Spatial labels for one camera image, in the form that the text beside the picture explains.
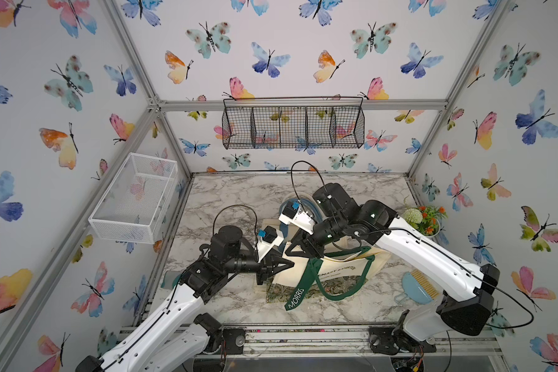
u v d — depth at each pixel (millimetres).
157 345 439
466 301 408
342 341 755
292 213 552
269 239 562
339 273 706
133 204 886
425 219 862
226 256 538
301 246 566
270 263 576
